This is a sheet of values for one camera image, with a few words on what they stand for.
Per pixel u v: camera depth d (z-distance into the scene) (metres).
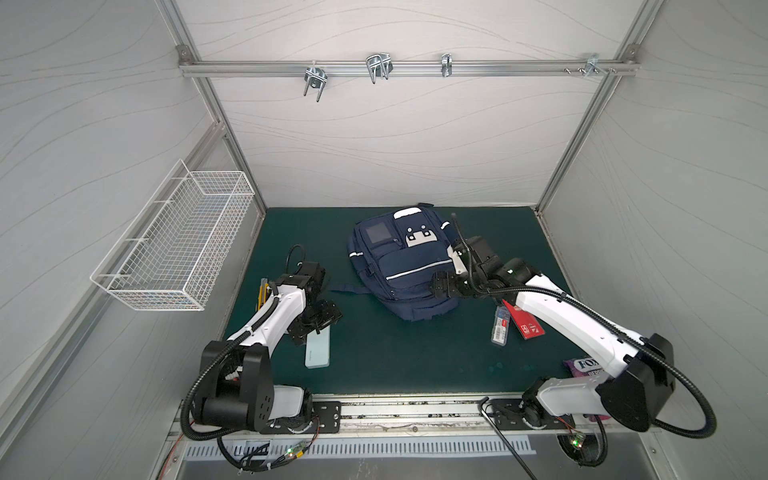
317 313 0.72
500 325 0.88
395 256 1.00
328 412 0.74
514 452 0.69
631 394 0.39
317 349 0.83
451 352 0.85
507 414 0.73
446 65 0.78
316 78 0.80
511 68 1.54
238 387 0.41
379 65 0.77
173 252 0.69
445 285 0.69
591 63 0.77
